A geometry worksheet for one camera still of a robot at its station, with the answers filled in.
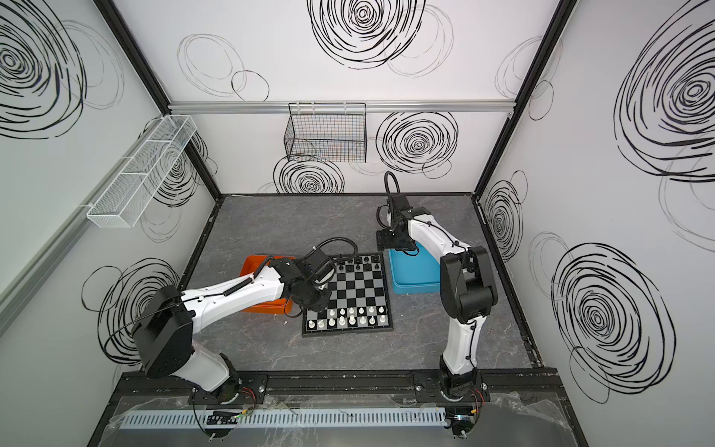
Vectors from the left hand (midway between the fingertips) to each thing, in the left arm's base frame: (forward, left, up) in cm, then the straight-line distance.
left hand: (327, 304), depth 82 cm
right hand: (+21, -18, +1) cm, 28 cm away
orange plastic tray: (+16, +29, -5) cm, 34 cm away
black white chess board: (+4, -9, -6) cm, 12 cm away
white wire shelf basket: (+15, +53, +27) cm, 61 cm away
